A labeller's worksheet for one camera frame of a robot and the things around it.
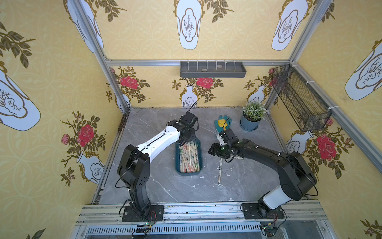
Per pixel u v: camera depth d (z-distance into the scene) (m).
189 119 0.69
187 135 0.64
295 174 0.45
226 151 0.76
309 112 0.82
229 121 1.09
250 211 0.75
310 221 0.76
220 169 0.88
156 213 0.73
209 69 0.91
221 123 1.09
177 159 0.91
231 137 0.72
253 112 0.95
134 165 0.47
